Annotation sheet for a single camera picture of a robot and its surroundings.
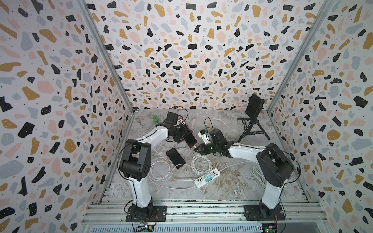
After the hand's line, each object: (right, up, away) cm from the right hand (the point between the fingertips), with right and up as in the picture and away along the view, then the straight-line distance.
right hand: (196, 149), depth 90 cm
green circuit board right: (+36, -35, -18) cm, 54 cm away
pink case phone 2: (-13, -6, +5) cm, 16 cm away
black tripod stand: (+39, +13, +11) cm, 43 cm away
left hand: (-3, +9, +4) cm, 10 cm away
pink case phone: (-3, +5, +4) cm, 7 cm away
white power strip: (+3, -17, -8) cm, 19 cm away
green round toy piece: (-32, +20, +23) cm, 44 cm away
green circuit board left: (-25, -35, -19) cm, 47 cm away
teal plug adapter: (+7, -13, -10) cm, 18 cm away
